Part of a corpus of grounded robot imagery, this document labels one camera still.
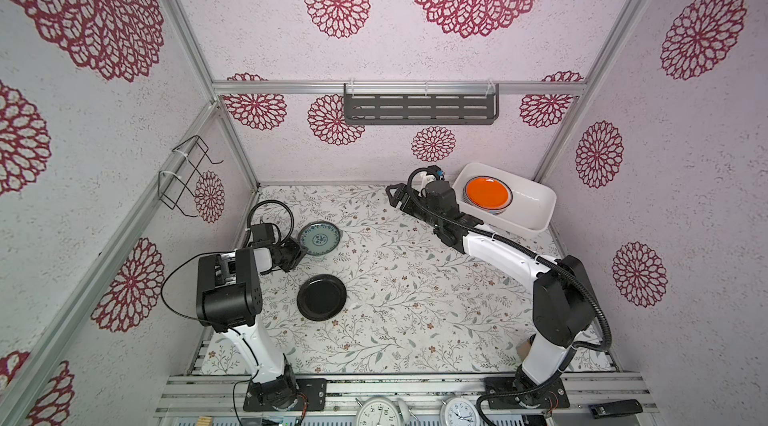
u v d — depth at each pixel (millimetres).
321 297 898
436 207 671
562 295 475
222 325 520
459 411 687
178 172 759
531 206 1130
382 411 685
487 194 1121
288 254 898
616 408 689
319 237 1040
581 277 484
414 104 930
